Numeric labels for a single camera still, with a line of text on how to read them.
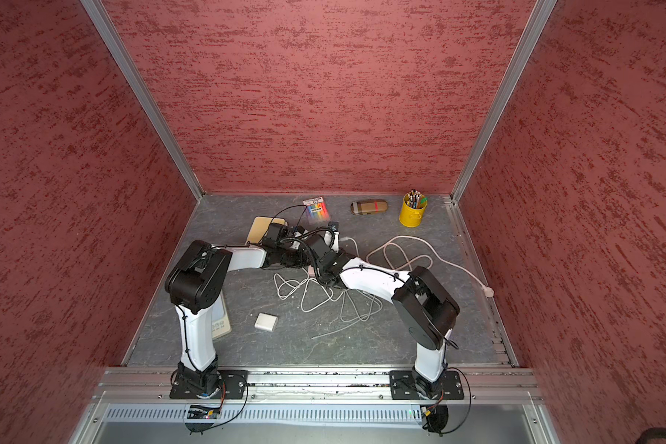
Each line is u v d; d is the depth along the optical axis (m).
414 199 0.97
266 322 0.84
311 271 0.94
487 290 0.95
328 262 0.69
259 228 1.08
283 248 0.89
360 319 0.85
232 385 0.74
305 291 0.92
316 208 1.14
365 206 1.14
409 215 1.06
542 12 0.71
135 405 0.71
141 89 0.86
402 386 0.74
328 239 0.78
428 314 0.47
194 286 0.53
